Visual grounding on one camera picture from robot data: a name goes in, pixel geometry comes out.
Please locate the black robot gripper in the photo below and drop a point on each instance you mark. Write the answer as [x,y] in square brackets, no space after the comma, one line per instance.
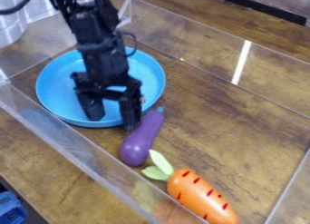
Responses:
[106,79]

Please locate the blue round tray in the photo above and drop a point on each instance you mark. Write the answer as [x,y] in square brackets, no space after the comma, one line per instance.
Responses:
[56,94]

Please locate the white curtain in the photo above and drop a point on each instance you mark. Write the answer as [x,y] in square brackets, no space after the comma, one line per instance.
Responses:
[13,24]

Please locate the orange toy carrot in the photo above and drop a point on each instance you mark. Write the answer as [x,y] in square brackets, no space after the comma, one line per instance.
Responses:
[191,190]

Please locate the blue plastic object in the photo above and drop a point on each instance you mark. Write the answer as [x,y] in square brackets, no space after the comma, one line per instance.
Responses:
[12,211]

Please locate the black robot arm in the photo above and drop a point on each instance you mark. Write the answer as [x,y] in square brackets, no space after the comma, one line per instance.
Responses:
[68,7]

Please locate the clear acrylic enclosure wall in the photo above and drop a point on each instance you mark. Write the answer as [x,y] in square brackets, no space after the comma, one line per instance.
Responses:
[237,108]

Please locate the dark wooden furniture edge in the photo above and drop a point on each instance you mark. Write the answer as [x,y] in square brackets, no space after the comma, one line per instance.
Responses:
[269,10]

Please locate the purple toy eggplant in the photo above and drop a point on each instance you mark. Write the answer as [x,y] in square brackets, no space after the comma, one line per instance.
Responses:
[138,142]

